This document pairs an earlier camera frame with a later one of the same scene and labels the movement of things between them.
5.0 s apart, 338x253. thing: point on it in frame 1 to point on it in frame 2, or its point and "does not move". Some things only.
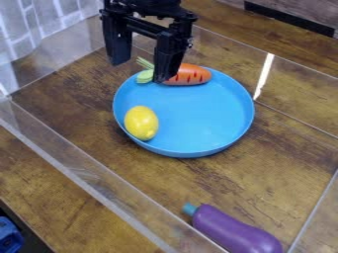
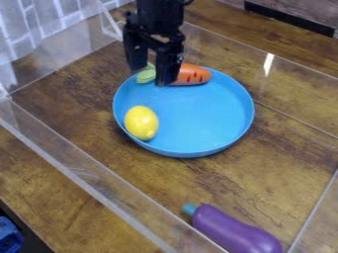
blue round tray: [204, 118] does not move
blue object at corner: [11, 236] does not move
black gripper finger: [117, 33] to [136, 46]
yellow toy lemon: [141, 123] does not move
